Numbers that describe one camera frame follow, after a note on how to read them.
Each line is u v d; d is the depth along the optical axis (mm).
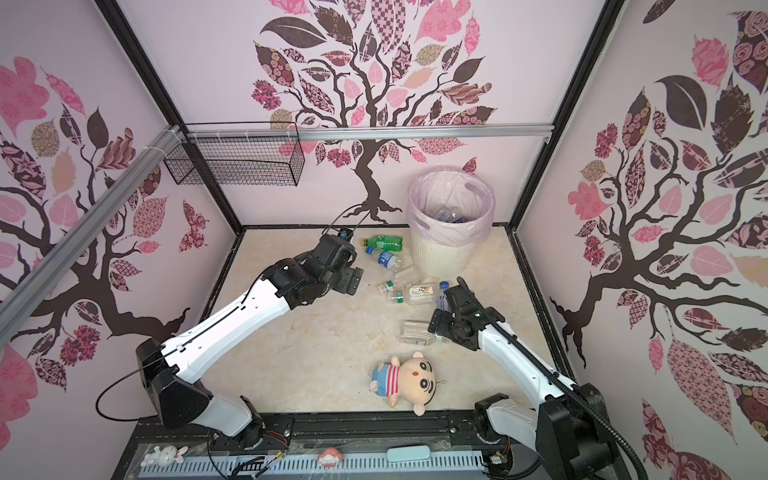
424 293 949
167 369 398
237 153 947
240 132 900
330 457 658
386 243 1097
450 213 1023
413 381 744
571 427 407
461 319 644
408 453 683
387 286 977
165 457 683
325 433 743
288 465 697
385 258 1035
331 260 552
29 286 518
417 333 897
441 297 939
